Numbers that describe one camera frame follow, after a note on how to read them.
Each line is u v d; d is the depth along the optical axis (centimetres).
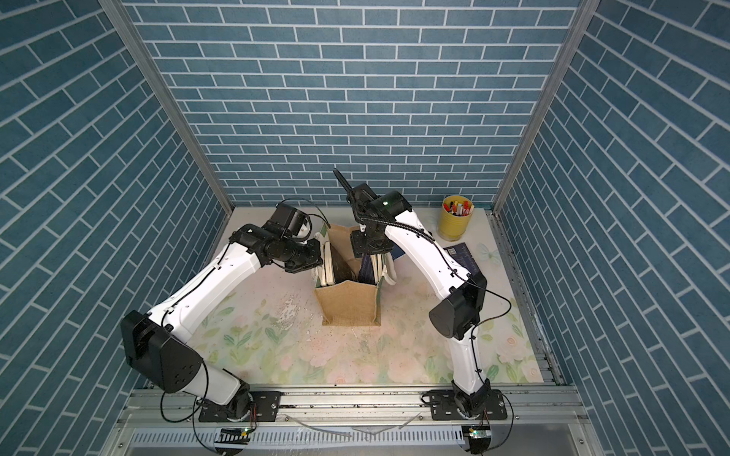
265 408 73
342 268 94
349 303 84
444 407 74
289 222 62
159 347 40
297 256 67
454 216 104
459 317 57
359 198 62
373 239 64
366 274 90
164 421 44
